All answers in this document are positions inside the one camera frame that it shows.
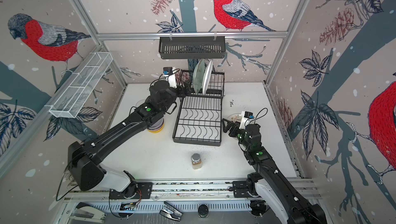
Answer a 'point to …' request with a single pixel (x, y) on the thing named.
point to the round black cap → (203, 210)
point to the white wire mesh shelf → (75, 94)
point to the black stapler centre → (170, 212)
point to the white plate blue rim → (207, 77)
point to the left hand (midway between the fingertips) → (184, 78)
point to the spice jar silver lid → (196, 161)
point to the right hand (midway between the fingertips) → (227, 122)
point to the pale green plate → (198, 76)
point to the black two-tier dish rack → (198, 119)
